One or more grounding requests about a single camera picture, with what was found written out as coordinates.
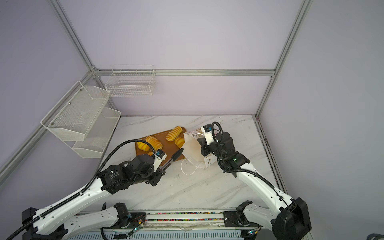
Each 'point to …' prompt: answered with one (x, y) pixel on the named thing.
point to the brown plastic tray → (139, 152)
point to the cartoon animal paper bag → (191, 150)
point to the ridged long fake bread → (173, 133)
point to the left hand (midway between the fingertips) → (160, 172)
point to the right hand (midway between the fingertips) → (197, 138)
